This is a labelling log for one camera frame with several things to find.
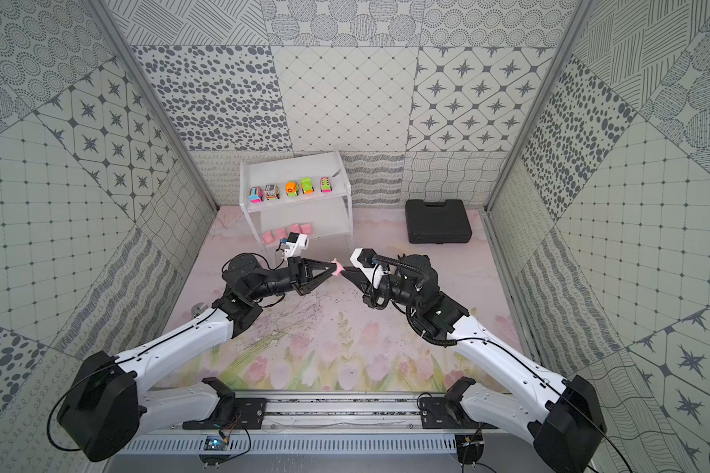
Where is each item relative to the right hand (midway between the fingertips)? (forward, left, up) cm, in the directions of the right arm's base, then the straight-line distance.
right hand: (345, 272), depth 69 cm
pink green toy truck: (+22, +6, +8) cm, 24 cm away
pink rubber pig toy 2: (+20, +22, -9) cm, 31 cm away
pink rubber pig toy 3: (+22, +18, -9) cm, 30 cm away
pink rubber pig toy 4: (+22, +14, -9) cm, 28 cm away
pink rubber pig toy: (+18, +26, -9) cm, 33 cm away
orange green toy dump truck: (+22, +11, +9) cm, 26 cm away
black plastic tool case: (+39, -32, -25) cm, 56 cm away
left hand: (-5, +1, +5) cm, 7 cm away
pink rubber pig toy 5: (-1, +1, +3) cm, 3 cm away
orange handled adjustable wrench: (+3, +50, -27) cm, 57 cm away
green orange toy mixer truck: (+20, +15, +9) cm, 27 cm away
